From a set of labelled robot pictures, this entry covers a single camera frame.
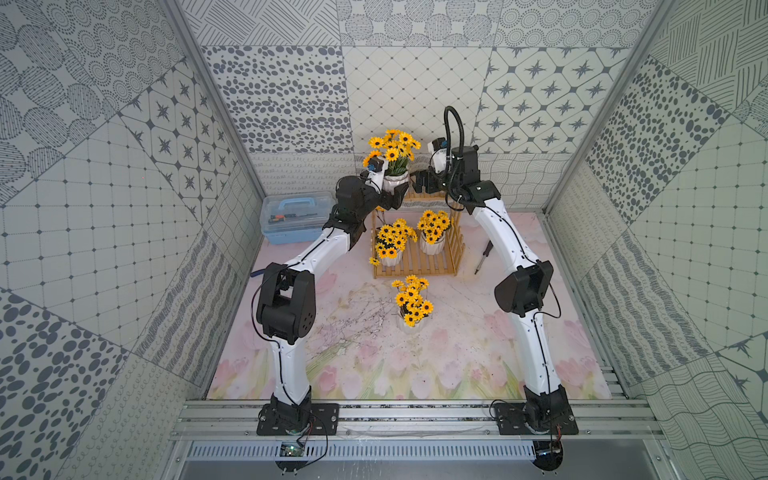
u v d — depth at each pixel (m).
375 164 0.73
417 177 0.82
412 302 0.78
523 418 0.73
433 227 0.95
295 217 1.08
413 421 0.75
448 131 0.75
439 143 0.78
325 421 0.73
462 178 0.73
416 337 0.88
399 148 0.75
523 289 0.60
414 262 1.04
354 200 0.70
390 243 0.91
